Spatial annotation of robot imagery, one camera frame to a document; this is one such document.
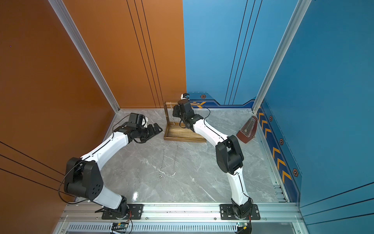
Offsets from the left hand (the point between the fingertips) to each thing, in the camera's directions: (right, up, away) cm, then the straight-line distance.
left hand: (158, 130), depth 89 cm
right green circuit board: (+46, -47, -17) cm, 68 cm away
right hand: (+10, +15, +3) cm, 18 cm away
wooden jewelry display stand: (+7, -2, +17) cm, 19 cm away
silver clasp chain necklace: (+10, -25, -2) cm, 27 cm away
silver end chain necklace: (+2, -27, -2) cm, 27 cm away
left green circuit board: (-15, -46, -17) cm, 52 cm away
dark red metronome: (+58, -1, +6) cm, 58 cm away
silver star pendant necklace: (+7, +6, +14) cm, 17 cm away
